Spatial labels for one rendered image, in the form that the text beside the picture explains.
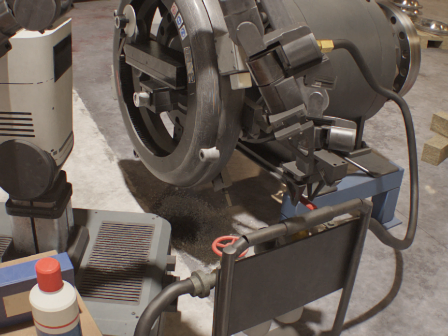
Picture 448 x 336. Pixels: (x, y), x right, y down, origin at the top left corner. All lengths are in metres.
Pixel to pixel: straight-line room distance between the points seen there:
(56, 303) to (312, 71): 0.55
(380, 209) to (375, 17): 0.75
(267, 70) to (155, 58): 0.76
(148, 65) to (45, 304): 1.10
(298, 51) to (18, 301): 0.62
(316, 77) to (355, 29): 0.98
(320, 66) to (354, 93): 0.99
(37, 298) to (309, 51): 0.57
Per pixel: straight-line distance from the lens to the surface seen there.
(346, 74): 1.82
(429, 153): 2.83
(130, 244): 1.46
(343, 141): 1.17
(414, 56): 2.21
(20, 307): 0.89
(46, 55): 1.10
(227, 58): 1.34
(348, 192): 1.88
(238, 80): 1.33
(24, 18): 0.90
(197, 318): 1.61
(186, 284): 1.03
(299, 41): 0.89
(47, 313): 0.69
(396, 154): 2.85
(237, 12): 0.86
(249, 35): 0.86
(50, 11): 0.89
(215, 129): 1.45
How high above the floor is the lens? 1.10
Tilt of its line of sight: 26 degrees down
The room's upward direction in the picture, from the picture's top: 3 degrees clockwise
